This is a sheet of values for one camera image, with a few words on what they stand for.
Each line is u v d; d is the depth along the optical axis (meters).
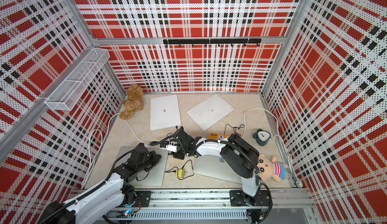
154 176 0.84
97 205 0.53
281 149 0.95
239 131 0.98
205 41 0.88
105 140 0.99
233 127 1.01
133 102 0.99
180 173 0.80
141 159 0.68
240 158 0.47
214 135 0.93
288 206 0.72
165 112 1.09
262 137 0.92
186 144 0.69
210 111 1.14
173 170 0.79
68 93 0.70
